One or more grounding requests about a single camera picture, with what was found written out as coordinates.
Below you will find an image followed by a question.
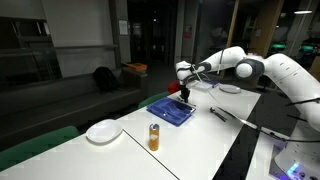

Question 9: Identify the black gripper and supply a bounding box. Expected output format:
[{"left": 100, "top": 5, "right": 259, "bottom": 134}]
[{"left": 178, "top": 83, "right": 191, "bottom": 104}]

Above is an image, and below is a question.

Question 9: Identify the red chair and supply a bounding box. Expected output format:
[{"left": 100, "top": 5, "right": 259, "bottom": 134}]
[{"left": 167, "top": 80, "right": 181, "bottom": 95}]

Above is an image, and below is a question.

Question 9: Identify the blue plastic cutlery tray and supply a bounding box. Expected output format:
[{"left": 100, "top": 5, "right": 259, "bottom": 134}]
[{"left": 146, "top": 97, "right": 197, "bottom": 127}]

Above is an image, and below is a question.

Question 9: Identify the green chair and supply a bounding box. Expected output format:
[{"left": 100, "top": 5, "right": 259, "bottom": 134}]
[
  {"left": 0, "top": 125, "right": 81, "bottom": 173},
  {"left": 137, "top": 91, "right": 172, "bottom": 110}
]

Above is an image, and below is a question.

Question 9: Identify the blue hardcover book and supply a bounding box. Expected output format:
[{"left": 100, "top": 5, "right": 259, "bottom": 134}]
[{"left": 203, "top": 79, "right": 221, "bottom": 89}]

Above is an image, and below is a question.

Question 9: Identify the large white plate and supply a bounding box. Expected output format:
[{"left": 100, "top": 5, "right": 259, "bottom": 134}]
[{"left": 218, "top": 83, "right": 242, "bottom": 95}]

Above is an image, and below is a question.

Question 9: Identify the orange drink can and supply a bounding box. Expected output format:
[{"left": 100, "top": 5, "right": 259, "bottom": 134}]
[{"left": 148, "top": 123, "right": 160, "bottom": 152}]

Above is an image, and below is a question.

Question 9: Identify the clear bin orange lid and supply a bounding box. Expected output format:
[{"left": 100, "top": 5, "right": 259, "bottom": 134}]
[{"left": 121, "top": 62, "right": 150, "bottom": 98}]

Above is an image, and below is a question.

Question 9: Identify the red door sign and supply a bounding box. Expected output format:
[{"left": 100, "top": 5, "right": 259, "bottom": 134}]
[{"left": 183, "top": 25, "right": 193, "bottom": 40}]

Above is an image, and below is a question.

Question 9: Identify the black backpack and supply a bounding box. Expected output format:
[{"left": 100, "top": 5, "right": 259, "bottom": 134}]
[{"left": 92, "top": 66, "right": 120, "bottom": 94}]

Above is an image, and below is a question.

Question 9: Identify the small white plate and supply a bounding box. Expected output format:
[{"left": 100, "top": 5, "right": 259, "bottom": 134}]
[{"left": 85, "top": 119, "right": 124, "bottom": 145}]

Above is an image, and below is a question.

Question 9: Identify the grey sofa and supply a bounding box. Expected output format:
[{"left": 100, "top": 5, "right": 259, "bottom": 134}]
[{"left": 0, "top": 68, "right": 150, "bottom": 149}]

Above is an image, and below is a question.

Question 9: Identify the ceiling light strip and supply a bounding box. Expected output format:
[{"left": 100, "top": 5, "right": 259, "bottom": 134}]
[{"left": 293, "top": 9, "right": 314, "bottom": 15}]

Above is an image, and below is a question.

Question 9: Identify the black handled utensil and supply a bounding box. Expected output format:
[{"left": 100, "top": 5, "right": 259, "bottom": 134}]
[{"left": 210, "top": 109, "right": 228, "bottom": 123}]

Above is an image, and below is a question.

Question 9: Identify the black handled knife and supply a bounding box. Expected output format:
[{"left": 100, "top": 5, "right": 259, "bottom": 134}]
[{"left": 217, "top": 106, "right": 238, "bottom": 121}]

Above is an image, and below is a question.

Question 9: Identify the robot cable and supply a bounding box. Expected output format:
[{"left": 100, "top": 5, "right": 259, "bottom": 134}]
[{"left": 190, "top": 48, "right": 320, "bottom": 144}]

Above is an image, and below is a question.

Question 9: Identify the framed wall notice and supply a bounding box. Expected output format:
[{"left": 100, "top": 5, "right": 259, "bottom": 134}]
[{"left": 118, "top": 19, "right": 129, "bottom": 37}]

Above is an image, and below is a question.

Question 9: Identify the robot base mount blue light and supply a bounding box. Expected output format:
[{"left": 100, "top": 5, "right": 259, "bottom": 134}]
[{"left": 268, "top": 142, "right": 320, "bottom": 180}]

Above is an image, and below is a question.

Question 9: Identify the glass balustrade metal rail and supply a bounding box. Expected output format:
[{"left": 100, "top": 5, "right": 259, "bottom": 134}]
[{"left": 0, "top": 44, "right": 120, "bottom": 83}]

